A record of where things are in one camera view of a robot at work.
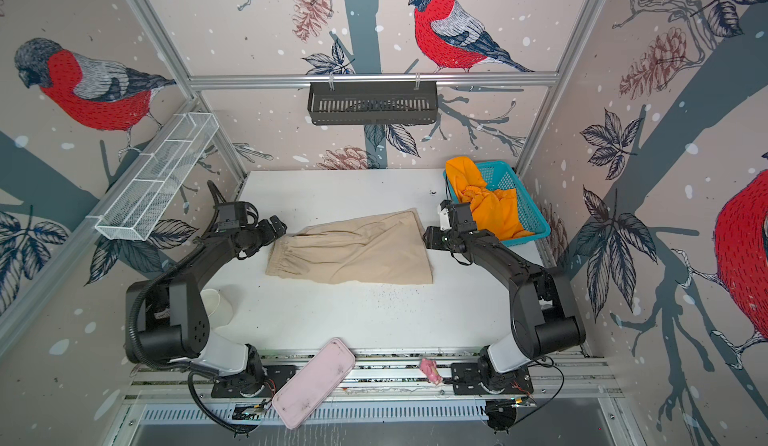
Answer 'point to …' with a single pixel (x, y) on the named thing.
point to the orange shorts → (495, 211)
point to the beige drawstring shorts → (388, 248)
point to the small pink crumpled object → (429, 367)
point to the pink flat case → (312, 383)
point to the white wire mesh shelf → (157, 175)
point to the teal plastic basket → (503, 176)
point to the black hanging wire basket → (373, 103)
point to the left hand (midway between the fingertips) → (273, 230)
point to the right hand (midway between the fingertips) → (430, 238)
